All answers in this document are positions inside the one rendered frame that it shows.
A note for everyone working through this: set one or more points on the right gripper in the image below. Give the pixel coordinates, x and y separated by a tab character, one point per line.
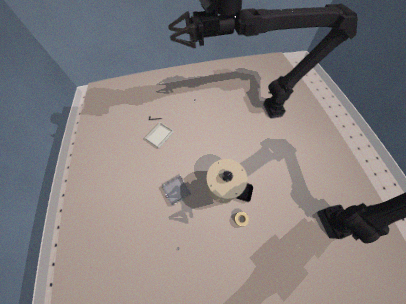
192	24

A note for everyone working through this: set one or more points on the cream ring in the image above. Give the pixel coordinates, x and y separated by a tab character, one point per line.
245	216

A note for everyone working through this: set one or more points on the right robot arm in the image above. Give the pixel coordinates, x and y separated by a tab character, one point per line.
279	19

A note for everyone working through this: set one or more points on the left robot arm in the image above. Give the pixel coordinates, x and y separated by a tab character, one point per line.
354	218

